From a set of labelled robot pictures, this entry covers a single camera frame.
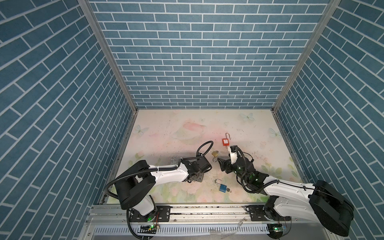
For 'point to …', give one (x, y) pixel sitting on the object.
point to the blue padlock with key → (222, 188)
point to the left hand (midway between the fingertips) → (199, 175)
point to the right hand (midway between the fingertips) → (222, 155)
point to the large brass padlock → (215, 153)
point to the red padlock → (226, 141)
